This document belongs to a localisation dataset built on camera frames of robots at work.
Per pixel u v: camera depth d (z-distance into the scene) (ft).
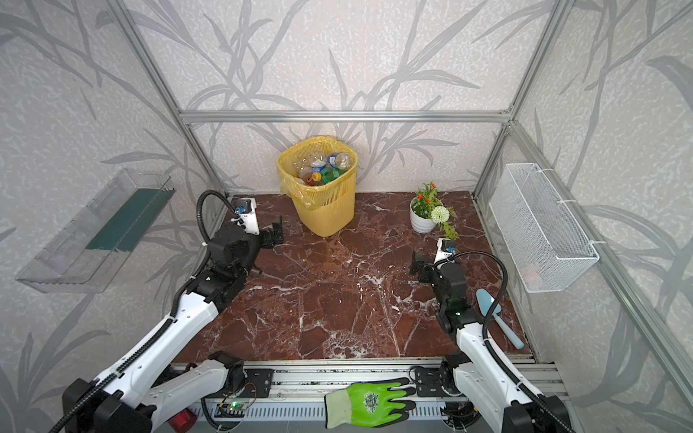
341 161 3.15
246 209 2.02
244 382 2.37
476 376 1.90
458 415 2.46
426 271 2.41
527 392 1.38
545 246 2.01
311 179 3.00
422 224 3.31
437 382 2.42
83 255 2.09
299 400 2.37
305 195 2.77
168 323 1.51
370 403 2.28
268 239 2.21
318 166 3.23
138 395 1.33
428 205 3.22
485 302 2.48
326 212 3.13
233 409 2.36
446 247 2.28
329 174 3.07
